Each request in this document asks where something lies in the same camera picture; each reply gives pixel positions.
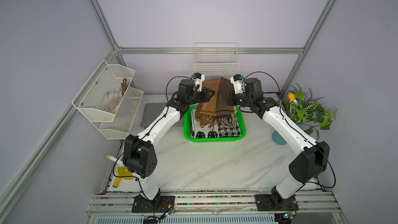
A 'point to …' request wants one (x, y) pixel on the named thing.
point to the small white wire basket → (216, 58)
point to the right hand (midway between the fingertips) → (223, 98)
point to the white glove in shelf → (111, 99)
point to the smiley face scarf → (225, 127)
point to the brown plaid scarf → (209, 113)
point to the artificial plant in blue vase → (304, 108)
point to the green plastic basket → (187, 129)
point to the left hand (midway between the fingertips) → (214, 93)
